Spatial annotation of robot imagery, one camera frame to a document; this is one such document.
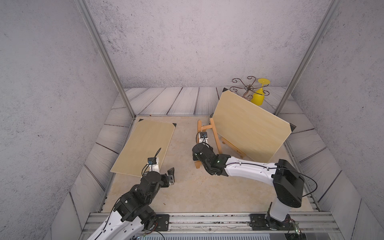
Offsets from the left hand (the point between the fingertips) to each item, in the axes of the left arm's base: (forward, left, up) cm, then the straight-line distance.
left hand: (169, 170), depth 75 cm
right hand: (+13, -14, +2) cm, 19 cm away
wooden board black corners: (+29, +21, -14) cm, 39 cm away
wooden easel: (+19, -16, +11) cm, 27 cm away
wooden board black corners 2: (+18, -50, +7) cm, 53 cm away
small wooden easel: (+22, -36, -11) cm, 43 cm away
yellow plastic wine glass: (+46, -56, +7) cm, 73 cm away
